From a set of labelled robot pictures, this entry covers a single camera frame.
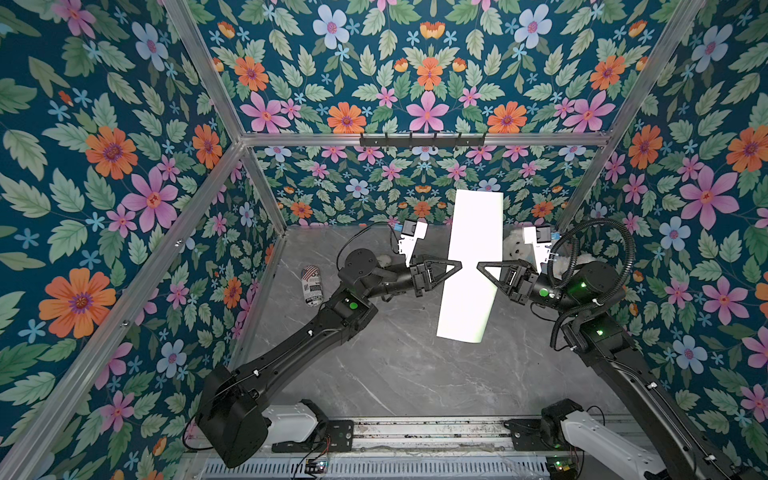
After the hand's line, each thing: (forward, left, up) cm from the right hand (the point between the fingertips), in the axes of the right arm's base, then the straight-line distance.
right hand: (483, 266), depth 56 cm
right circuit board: (-27, -23, -45) cm, 57 cm away
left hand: (-1, +5, 0) cm, 5 cm away
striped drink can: (+19, +48, -36) cm, 63 cm away
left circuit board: (-29, +38, -43) cm, 64 cm away
